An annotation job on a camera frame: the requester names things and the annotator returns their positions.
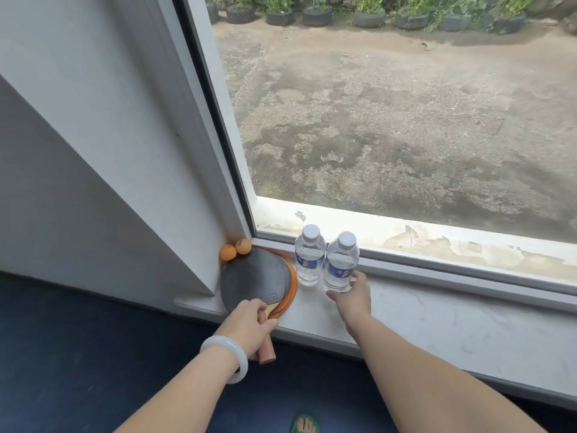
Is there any white framed window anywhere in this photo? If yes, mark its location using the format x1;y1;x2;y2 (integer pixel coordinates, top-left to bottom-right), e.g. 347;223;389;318
171;0;577;314

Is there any person's left hand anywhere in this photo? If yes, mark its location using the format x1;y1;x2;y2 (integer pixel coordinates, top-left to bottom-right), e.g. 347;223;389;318
215;298;279;359

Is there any person's right hand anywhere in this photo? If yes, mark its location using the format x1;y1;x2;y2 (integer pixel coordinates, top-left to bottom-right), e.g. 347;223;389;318
325;271;372;339

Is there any person's right forearm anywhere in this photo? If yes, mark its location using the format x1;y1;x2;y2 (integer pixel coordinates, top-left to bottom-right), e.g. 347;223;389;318
346;313;549;433

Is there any green climbing plants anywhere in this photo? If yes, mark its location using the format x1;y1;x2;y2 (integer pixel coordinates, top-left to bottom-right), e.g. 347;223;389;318
203;0;537;30

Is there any row of black tire planters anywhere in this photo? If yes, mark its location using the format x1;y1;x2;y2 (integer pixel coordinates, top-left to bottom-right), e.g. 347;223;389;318
205;0;527;35

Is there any white window sill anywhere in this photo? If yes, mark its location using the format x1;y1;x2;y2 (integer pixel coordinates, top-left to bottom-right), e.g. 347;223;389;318
173;250;577;409

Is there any clear plastic water bottle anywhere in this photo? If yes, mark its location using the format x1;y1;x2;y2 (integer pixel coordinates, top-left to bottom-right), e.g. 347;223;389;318
323;231;361;293
295;224;326;287

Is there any person's left forearm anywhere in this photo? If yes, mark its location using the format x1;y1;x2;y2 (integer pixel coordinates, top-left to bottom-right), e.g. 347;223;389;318
112;346;240;433

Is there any white jade bangle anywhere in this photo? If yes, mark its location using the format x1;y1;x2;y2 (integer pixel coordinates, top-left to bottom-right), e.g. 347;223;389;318
200;335;249;385

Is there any black table tennis paddle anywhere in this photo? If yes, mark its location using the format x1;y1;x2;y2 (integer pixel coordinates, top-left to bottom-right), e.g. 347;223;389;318
219;247;293;365
281;259;294;307

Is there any orange table tennis paddle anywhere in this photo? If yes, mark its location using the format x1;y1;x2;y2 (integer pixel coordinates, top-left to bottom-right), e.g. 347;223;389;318
268;259;299;320

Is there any green left slipper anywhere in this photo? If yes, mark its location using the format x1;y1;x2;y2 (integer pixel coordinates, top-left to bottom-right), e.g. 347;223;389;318
290;412;322;433

